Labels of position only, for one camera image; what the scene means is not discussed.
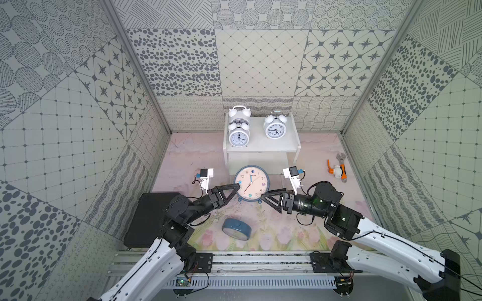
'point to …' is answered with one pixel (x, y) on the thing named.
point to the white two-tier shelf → (274, 155)
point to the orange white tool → (338, 170)
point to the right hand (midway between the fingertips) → (263, 196)
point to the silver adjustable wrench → (341, 158)
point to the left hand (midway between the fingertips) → (241, 193)
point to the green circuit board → (182, 282)
